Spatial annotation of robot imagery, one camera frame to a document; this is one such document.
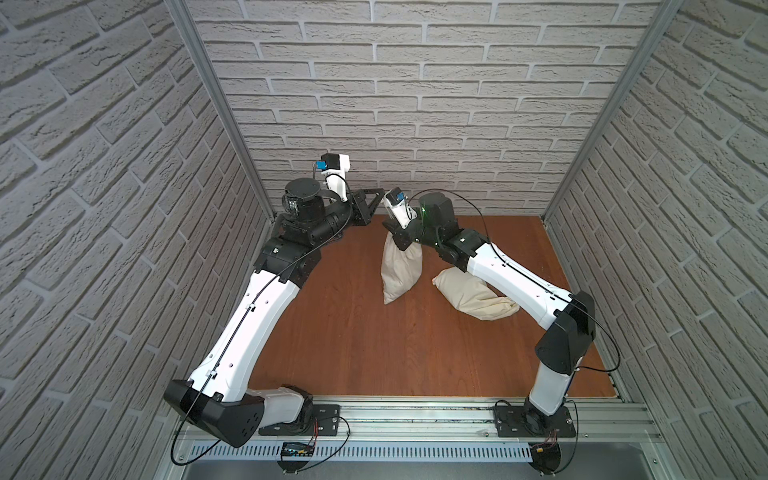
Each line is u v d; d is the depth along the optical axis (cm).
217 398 37
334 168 54
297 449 71
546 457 71
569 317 46
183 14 70
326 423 73
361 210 53
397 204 64
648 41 73
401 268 86
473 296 87
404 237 68
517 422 74
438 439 72
